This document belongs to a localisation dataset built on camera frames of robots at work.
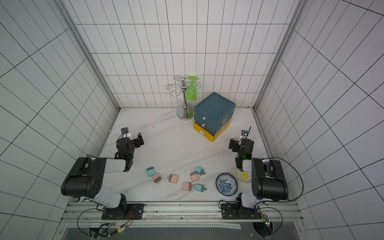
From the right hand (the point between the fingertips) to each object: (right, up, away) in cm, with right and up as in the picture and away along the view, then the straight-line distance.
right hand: (235, 137), depth 95 cm
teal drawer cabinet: (-15, +16, -7) cm, 23 cm away
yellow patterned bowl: (+1, -21, -12) cm, 24 cm away
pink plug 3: (-31, -25, -15) cm, 43 cm away
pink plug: (-39, -22, -12) cm, 47 cm away
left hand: (-67, +1, 0) cm, 67 cm away
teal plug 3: (-24, -25, -17) cm, 39 cm away
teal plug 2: (-24, -18, -12) cm, 32 cm away
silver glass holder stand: (-34, +17, +22) cm, 44 cm away
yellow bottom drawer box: (-20, +3, +3) cm, 21 cm away
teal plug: (-53, -19, -9) cm, 57 cm away
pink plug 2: (-27, -21, -12) cm, 36 cm away
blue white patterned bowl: (-9, -25, -14) cm, 30 cm away
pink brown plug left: (-49, -22, -12) cm, 55 cm away
